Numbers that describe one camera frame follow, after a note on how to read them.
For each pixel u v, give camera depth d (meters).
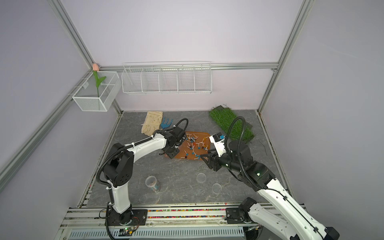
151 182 0.78
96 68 0.89
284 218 0.43
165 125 1.12
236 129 1.05
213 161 0.57
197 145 1.00
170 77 1.04
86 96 0.78
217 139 0.57
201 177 0.87
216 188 0.83
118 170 0.49
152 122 1.12
